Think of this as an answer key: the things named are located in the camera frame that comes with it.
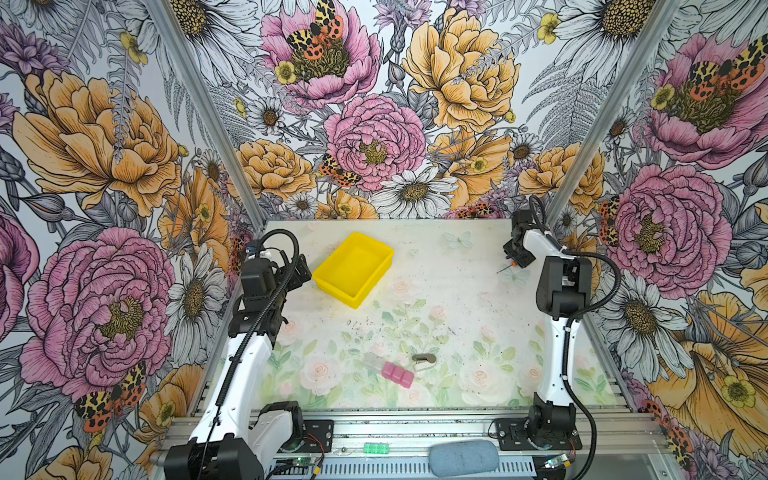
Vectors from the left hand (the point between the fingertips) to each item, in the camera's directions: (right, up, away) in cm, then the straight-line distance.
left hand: (290, 271), depth 81 cm
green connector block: (+23, -42, -8) cm, 48 cm away
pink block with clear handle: (+27, -28, +2) cm, 39 cm away
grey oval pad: (+43, -41, -12) cm, 61 cm away
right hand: (+71, +2, +28) cm, 77 cm away
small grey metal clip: (+37, -24, +5) cm, 44 cm away
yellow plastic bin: (+14, -1, +25) cm, 28 cm away
